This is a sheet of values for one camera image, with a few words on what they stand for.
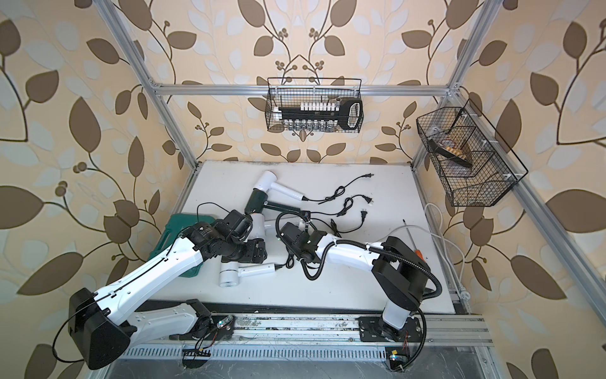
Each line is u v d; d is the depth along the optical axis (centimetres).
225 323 74
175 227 94
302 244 65
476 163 73
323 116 85
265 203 102
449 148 75
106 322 39
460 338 74
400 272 45
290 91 91
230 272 82
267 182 108
